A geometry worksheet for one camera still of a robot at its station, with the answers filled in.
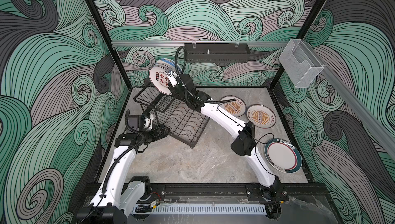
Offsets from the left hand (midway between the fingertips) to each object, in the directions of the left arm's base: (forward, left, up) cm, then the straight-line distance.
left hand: (163, 131), depth 78 cm
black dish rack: (+14, -10, -14) cm, 22 cm away
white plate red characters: (+27, +5, +12) cm, 30 cm away
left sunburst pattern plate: (+27, -47, -14) cm, 56 cm away
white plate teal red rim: (-7, -66, -13) cm, 68 cm away
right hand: (+23, -5, +18) cm, 29 cm away
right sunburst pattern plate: (+21, -62, -15) cm, 68 cm away
